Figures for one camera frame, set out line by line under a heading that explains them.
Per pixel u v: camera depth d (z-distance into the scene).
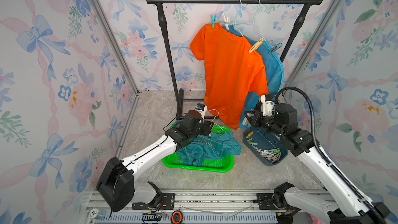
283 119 0.51
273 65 0.64
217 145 0.84
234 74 0.72
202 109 0.70
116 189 0.40
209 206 0.73
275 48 0.59
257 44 0.59
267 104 0.63
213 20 0.73
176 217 0.68
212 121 0.92
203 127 0.70
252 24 0.85
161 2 0.57
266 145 0.91
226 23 0.71
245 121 0.70
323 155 0.45
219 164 0.86
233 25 0.75
